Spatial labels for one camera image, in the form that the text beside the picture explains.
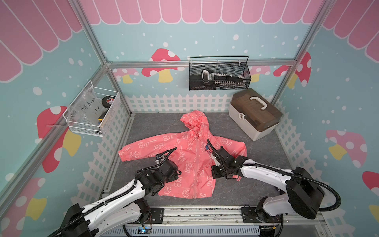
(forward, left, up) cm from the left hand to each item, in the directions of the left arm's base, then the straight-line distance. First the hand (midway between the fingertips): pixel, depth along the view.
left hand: (170, 175), depth 81 cm
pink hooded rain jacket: (+17, -12, -7) cm, 22 cm away
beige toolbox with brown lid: (+37, -51, +12) cm, 64 cm away
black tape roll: (+31, +35, +26) cm, 54 cm away
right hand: (+3, -23, -3) cm, 24 cm away
